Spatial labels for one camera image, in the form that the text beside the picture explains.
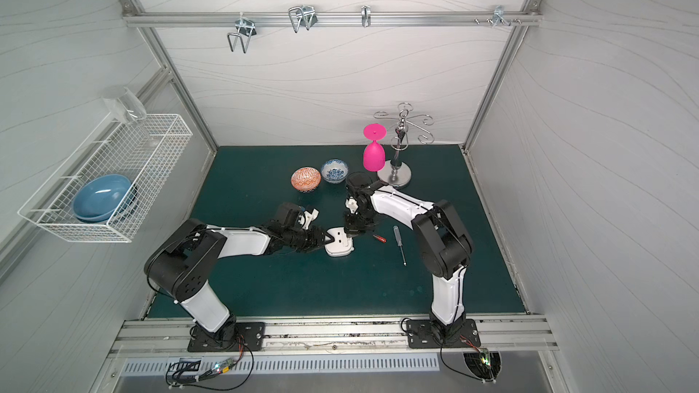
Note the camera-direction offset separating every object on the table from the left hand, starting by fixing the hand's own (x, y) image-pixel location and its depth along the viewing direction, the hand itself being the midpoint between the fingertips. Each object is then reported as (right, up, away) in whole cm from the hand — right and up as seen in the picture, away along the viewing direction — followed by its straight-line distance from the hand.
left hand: (332, 243), depth 88 cm
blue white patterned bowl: (-1, +24, +23) cm, 33 cm away
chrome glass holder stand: (+26, +23, +21) cm, 40 cm away
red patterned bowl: (-12, +20, +19) cm, 31 cm away
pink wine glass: (+14, +30, +4) cm, 33 cm away
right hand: (+5, +3, +2) cm, 6 cm away
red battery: (+16, +1, +4) cm, 17 cm away
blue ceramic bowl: (-51, +18, -27) cm, 61 cm away
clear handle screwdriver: (+23, 0, +3) cm, 23 cm away
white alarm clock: (+3, -1, 0) cm, 3 cm away
